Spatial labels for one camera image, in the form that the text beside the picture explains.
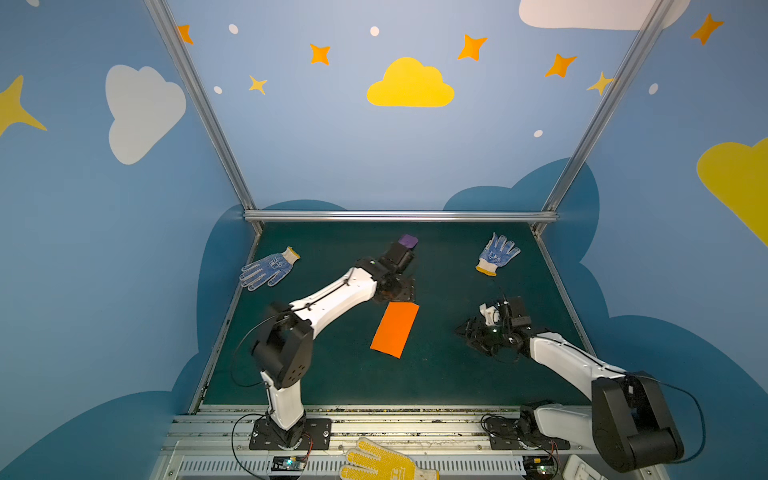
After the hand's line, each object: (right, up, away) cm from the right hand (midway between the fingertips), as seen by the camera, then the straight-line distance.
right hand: (461, 332), depth 88 cm
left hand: (-16, +12, 0) cm, 20 cm away
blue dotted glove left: (-62, +20, +21) cm, 69 cm away
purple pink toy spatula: (-14, +29, +30) cm, 44 cm away
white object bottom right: (+23, -27, -19) cm, 40 cm away
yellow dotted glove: (-21, -27, -17) cm, 39 cm away
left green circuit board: (-46, -28, -16) cm, 56 cm away
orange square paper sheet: (-20, 0, +5) cm, 20 cm away
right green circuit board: (+15, -28, -16) cm, 36 cm away
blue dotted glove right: (+20, +24, +26) cm, 40 cm away
